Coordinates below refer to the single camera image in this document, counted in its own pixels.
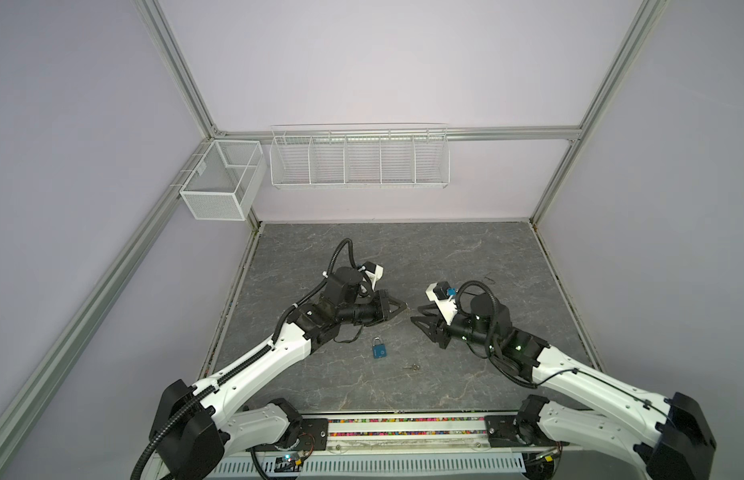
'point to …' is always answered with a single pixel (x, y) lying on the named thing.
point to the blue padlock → (379, 350)
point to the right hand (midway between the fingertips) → (417, 315)
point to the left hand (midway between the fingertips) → (407, 312)
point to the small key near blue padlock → (414, 367)
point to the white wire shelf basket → (360, 159)
